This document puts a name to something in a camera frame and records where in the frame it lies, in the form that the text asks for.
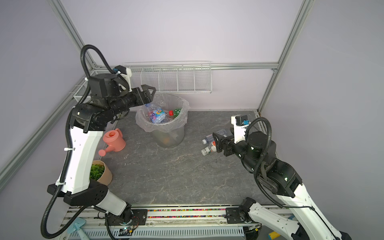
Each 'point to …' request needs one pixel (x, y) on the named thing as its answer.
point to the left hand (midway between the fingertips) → (148, 93)
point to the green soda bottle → (176, 112)
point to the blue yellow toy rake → (273, 235)
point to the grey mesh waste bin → (170, 138)
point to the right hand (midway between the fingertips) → (223, 132)
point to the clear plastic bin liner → (168, 101)
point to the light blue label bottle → (156, 115)
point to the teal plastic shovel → (78, 223)
